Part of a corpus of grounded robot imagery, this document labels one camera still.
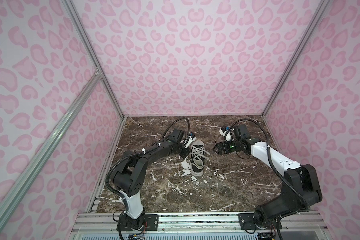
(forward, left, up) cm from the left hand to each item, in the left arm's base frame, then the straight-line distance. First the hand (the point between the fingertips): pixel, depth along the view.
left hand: (190, 148), depth 92 cm
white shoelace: (-3, -5, -2) cm, 6 cm away
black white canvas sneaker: (-14, -3, -2) cm, 14 cm away
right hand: (-2, -18, +5) cm, 18 cm away
